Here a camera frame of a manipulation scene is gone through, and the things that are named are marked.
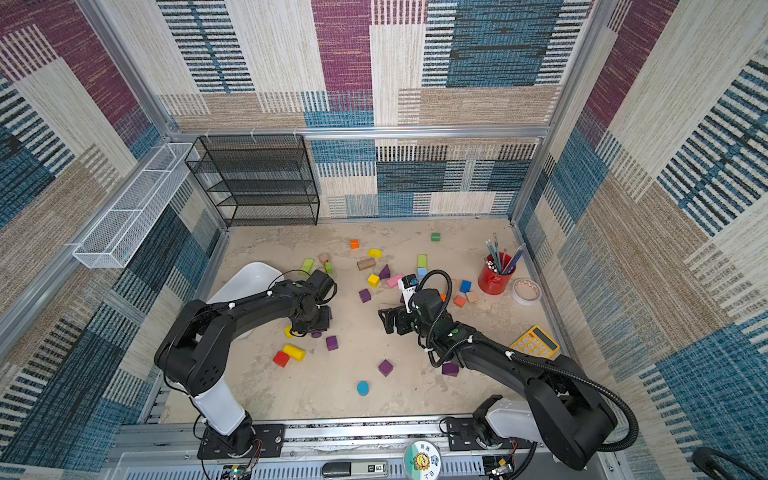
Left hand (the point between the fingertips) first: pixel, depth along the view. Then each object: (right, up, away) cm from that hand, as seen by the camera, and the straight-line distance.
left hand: (323, 326), depth 93 cm
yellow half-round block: (+15, +22, +18) cm, 32 cm away
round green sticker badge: (+27, -21, -29) cm, 45 cm away
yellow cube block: (+15, +13, +8) cm, 22 cm away
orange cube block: (+8, +26, +19) cm, 33 cm away
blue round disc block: (+13, -13, -12) cm, 22 cm away
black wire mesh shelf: (-27, +49, +17) cm, 58 cm away
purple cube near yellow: (+4, -3, -6) cm, 8 cm away
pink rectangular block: (+21, +13, +9) cm, 26 cm away
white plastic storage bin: (-27, +13, +9) cm, 31 cm away
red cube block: (-10, -7, -8) cm, 14 cm away
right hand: (+23, +6, -6) cm, 24 cm away
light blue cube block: (+28, +18, -19) cm, 38 cm away
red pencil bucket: (+52, +16, -2) cm, 55 cm away
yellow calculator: (+63, -3, -6) cm, 63 cm away
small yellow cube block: (-10, -1, -2) cm, 11 cm away
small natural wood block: (-3, +21, +15) cm, 26 cm away
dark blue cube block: (+45, +12, +6) cm, 47 cm away
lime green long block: (-8, +18, +13) cm, 24 cm away
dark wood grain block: (+12, +19, +15) cm, 27 cm away
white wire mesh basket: (-44, +25, -22) cm, 56 cm away
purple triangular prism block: (+19, +16, +9) cm, 26 cm away
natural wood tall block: (+48, +8, +6) cm, 49 cm away
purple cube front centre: (+19, -9, -10) cm, 23 cm away
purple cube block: (+12, +9, +5) cm, 16 cm away
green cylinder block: (+38, +29, +23) cm, 53 cm away
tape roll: (+65, +10, +6) cm, 66 cm away
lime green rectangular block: (+32, +19, +16) cm, 41 cm away
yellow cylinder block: (-7, -6, -6) cm, 11 cm away
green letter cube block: (0, +18, +11) cm, 21 cm away
